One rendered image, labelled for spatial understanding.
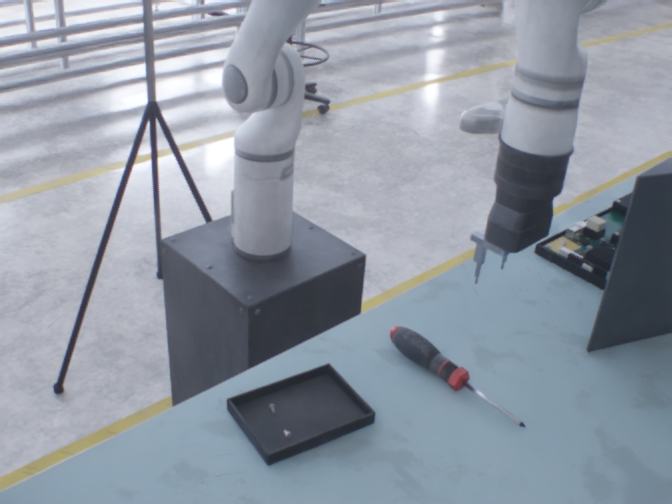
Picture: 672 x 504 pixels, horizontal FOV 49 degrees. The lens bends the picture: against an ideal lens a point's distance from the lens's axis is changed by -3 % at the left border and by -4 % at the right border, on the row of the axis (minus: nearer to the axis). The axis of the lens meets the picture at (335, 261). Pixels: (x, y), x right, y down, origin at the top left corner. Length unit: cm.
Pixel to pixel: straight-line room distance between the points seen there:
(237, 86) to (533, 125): 46
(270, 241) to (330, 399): 50
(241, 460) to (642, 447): 37
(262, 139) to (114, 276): 171
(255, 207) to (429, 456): 58
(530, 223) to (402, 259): 207
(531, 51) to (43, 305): 214
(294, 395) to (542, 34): 41
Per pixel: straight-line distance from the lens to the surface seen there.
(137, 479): 66
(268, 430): 69
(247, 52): 105
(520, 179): 79
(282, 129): 112
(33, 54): 414
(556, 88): 76
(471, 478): 67
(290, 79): 109
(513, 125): 78
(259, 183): 113
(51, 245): 299
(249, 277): 116
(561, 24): 73
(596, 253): 97
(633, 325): 86
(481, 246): 86
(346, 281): 122
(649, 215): 78
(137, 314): 255
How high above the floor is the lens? 148
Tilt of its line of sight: 32 degrees down
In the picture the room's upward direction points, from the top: 4 degrees clockwise
